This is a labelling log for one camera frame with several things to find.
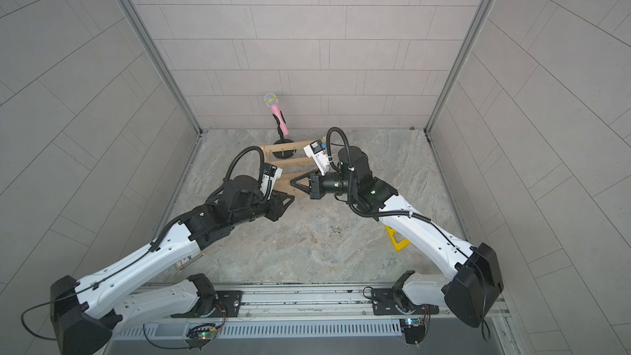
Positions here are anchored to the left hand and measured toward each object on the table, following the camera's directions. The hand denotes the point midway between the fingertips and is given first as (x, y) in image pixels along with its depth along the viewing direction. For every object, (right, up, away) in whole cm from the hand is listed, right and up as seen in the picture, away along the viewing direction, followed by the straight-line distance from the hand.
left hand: (296, 197), depth 72 cm
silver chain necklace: (+12, -14, +15) cm, 24 cm away
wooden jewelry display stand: (-7, +11, +35) cm, 37 cm away
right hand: (0, +4, -7) cm, 8 cm away
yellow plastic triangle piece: (+33, -18, +11) cm, 39 cm away
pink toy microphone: (-12, +33, +20) cm, 40 cm away
